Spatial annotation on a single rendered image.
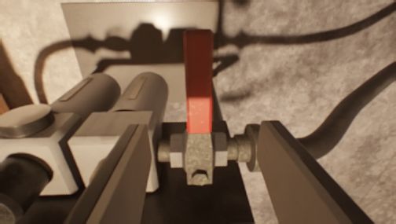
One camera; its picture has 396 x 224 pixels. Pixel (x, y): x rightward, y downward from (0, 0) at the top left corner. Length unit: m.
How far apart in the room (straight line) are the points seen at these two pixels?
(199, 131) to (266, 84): 0.56
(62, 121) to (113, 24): 0.42
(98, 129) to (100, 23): 0.46
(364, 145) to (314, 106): 0.31
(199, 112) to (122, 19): 0.51
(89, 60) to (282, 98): 0.63
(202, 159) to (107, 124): 0.11
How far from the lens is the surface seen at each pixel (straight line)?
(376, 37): 0.84
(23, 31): 0.79
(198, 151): 0.20
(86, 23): 0.68
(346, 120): 0.34
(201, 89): 0.15
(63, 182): 0.28
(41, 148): 0.26
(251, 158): 0.25
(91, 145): 0.23
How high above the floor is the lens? 0.62
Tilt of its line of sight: 61 degrees down
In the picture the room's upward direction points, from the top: 176 degrees clockwise
